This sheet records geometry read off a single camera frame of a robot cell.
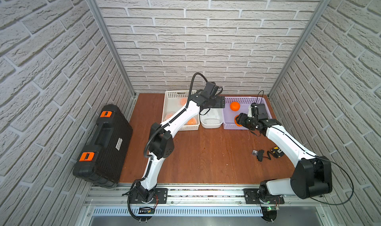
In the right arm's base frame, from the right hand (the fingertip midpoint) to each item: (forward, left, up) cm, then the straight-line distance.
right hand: (242, 119), depth 87 cm
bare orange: (+20, -2, -11) cm, 23 cm away
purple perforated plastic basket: (+15, +3, -15) cm, 22 cm away
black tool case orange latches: (-23, +72, +7) cm, 76 cm away
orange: (+7, +31, -9) cm, 33 cm away
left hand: (+8, +11, +9) cm, 17 cm away
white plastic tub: (-4, +24, +14) cm, 28 cm away
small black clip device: (-17, -9, -14) cm, 24 cm away
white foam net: (+12, +15, -13) cm, 23 cm away
